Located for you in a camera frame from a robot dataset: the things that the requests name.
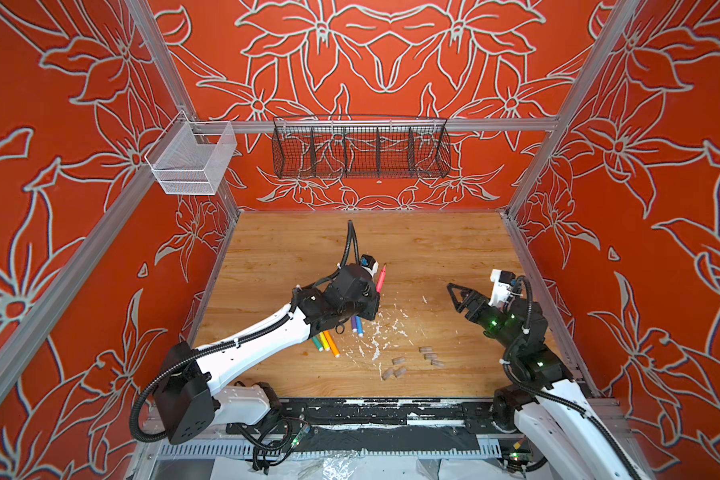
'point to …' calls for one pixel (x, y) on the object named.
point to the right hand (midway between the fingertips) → (449, 289)
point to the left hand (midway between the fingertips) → (379, 294)
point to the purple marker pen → (354, 324)
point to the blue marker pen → (359, 325)
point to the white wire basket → (191, 158)
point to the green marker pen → (317, 343)
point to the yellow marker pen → (324, 341)
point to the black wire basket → (360, 147)
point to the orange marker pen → (332, 343)
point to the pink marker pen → (381, 279)
